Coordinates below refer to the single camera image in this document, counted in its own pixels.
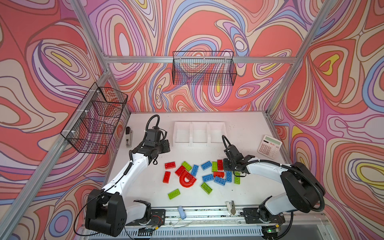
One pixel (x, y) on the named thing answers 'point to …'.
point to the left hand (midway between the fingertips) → (168, 143)
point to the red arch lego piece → (183, 173)
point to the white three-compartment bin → (199, 133)
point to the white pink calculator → (270, 147)
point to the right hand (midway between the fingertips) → (228, 167)
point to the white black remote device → (129, 136)
